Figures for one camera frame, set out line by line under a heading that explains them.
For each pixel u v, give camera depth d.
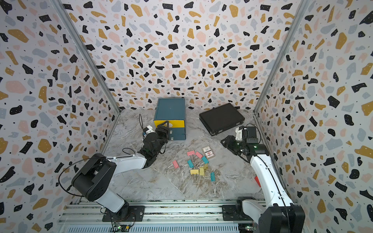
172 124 0.88
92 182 0.45
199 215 0.75
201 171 0.88
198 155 0.97
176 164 0.91
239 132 0.75
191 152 0.97
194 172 0.88
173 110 0.92
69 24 0.75
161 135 0.78
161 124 0.80
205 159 0.95
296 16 0.75
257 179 0.85
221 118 1.10
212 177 0.85
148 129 0.81
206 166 0.88
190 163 0.92
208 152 0.96
